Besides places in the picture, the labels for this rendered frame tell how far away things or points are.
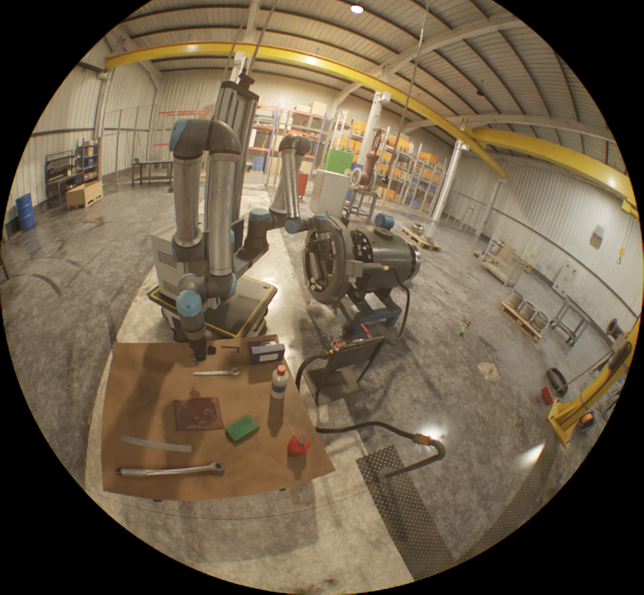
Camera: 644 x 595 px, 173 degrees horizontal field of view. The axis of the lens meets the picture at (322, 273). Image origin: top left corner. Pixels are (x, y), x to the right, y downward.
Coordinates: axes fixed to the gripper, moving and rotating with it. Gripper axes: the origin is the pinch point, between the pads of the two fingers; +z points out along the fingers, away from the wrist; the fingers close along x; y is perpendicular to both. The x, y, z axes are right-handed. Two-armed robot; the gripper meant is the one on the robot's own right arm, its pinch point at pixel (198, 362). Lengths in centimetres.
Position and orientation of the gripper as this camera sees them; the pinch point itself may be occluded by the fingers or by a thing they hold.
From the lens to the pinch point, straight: 102.6
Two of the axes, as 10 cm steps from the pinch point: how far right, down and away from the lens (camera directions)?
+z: -2.2, 8.4, 4.9
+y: 9.0, -0.1, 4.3
